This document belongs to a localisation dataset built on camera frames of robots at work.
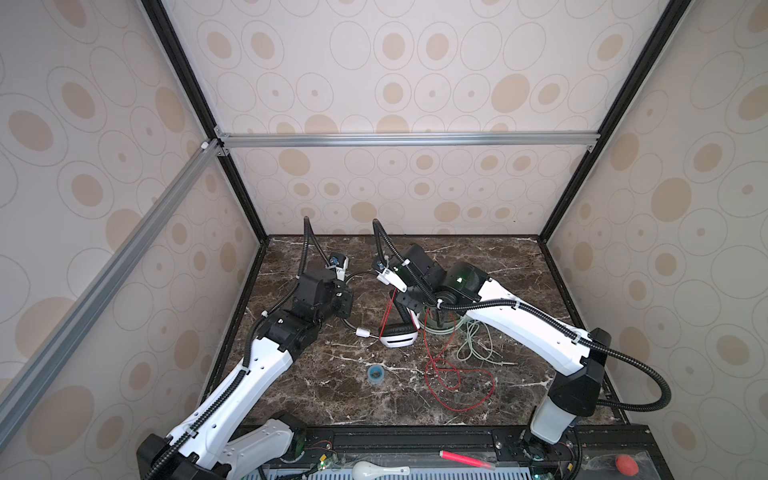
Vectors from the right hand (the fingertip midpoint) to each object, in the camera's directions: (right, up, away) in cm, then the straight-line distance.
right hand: (408, 280), depth 74 cm
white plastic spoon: (-10, -44, -5) cm, 46 cm away
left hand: (-13, -1, 0) cm, 13 cm away
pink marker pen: (+14, -43, -3) cm, 45 cm away
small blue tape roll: (-9, -27, +11) cm, 31 cm away
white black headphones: (-2, -12, -4) cm, 13 cm away
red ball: (+50, -42, -6) cm, 66 cm away
